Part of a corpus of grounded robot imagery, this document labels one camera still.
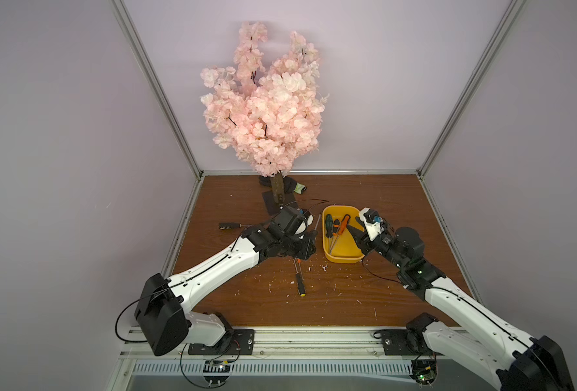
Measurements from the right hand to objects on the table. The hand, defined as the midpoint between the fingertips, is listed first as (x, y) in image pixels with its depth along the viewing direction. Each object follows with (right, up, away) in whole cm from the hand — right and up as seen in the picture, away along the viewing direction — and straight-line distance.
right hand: (355, 217), depth 75 cm
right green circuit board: (+19, -45, -5) cm, 49 cm away
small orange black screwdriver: (-3, -8, +23) cm, 24 cm away
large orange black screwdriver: (+2, -4, +23) cm, 24 cm away
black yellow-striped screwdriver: (-17, -25, +8) cm, 31 cm away
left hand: (-12, -10, +1) cm, 16 cm away
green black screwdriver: (-5, -4, +24) cm, 25 cm away
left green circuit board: (-43, -45, -3) cm, 62 cm away
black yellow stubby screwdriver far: (-48, -6, +23) cm, 54 cm away
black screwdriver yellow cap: (-11, -8, +20) cm, 24 cm away
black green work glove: (-22, +12, +39) cm, 46 cm away
